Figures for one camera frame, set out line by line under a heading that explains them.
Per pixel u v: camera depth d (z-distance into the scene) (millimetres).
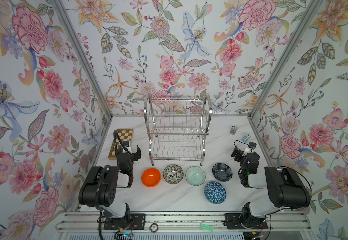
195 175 885
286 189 458
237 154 836
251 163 705
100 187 437
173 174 890
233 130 1071
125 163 687
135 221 734
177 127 1294
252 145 784
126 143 784
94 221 737
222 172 896
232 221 735
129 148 811
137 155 882
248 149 806
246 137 1011
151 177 860
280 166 924
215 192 824
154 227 724
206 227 711
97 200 436
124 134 1067
